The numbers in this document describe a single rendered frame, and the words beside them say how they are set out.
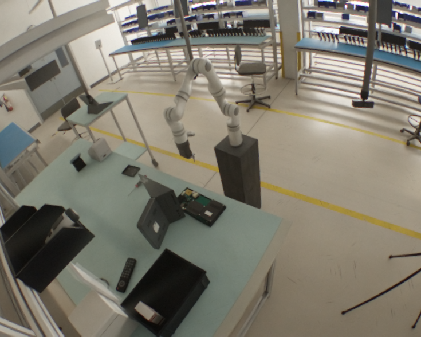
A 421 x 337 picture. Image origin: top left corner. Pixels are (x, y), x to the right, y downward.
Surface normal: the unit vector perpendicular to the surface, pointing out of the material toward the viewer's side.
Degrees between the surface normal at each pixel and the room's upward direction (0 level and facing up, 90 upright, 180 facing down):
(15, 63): 90
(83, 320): 0
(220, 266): 0
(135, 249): 0
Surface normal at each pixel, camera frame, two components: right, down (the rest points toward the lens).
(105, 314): -0.18, -0.71
